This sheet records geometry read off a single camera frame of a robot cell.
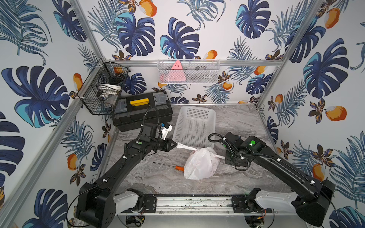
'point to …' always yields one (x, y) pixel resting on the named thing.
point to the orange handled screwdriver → (178, 168)
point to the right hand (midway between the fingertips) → (230, 160)
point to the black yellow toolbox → (130, 112)
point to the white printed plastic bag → (202, 163)
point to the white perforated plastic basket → (193, 126)
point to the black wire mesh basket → (101, 90)
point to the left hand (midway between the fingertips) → (175, 142)
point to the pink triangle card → (177, 73)
